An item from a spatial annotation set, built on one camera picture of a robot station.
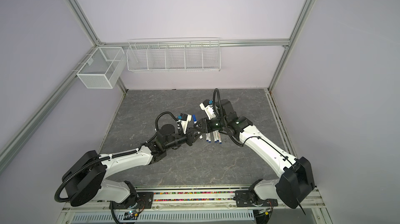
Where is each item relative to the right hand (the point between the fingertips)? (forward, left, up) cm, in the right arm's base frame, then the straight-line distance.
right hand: (196, 126), depth 75 cm
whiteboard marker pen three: (+7, -11, -22) cm, 25 cm away
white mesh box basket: (+44, +64, +3) cm, 78 cm away
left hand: (-2, -3, -3) cm, 5 cm away
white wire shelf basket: (+48, +16, +9) cm, 51 cm away
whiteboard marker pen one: (+5, -6, -21) cm, 22 cm away
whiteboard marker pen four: (+5, -13, -21) cm, 25 cm away
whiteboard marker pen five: (+2, +1, +2) cm, 3 cm away
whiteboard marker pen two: (+6, -10, -21) cm, 24 cm away
